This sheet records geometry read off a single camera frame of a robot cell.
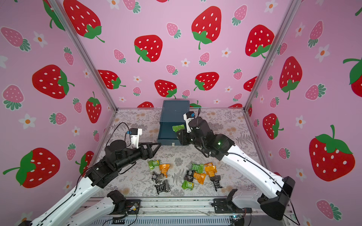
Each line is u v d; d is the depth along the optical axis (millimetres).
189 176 830
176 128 697
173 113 880
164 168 871
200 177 837
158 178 818
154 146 621
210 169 874
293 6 689
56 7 676
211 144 485
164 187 798
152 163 882
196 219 781
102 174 485
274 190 386
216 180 822
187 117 610
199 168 874
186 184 801
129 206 728
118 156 507
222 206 730
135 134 603
